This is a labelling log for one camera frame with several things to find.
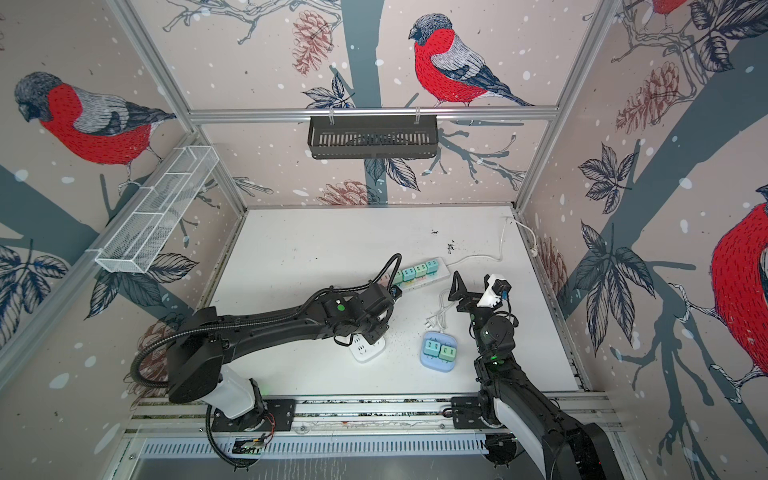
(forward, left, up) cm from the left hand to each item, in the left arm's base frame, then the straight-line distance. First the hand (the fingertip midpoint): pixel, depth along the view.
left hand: (382, 324), depth 80 cm
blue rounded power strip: (-7, -15, -2) cm, 17 cm away
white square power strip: (-5, +6, -6) cm, 10 cm away
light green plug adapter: (-7, -17, -2) cm, 19 cm away
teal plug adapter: (+20, -16, -2) cm, 26 cm away
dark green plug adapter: (+5, -4, +16) cm, 17 cm away
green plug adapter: (+19, -12, -2) cm, 23 cm away
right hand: (+9, -24, +9) cm, 27 cm away
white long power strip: (+21, -20, -6) cm, 29 cm away
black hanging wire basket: (+63, +11, +18) cm, 67 cm away
